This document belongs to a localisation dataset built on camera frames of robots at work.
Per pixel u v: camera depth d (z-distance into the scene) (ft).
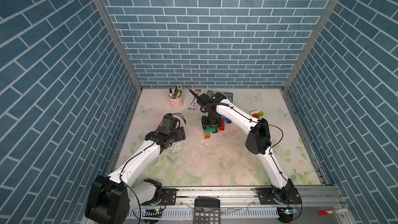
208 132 3.05
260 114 3.43
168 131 2.09
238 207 2.37
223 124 3.16
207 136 3.08
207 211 2.24
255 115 3.38
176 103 3.38
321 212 2.28
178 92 3.25
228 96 3.74
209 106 2.19
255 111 3.45
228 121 2.15
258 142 1.89
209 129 2.71
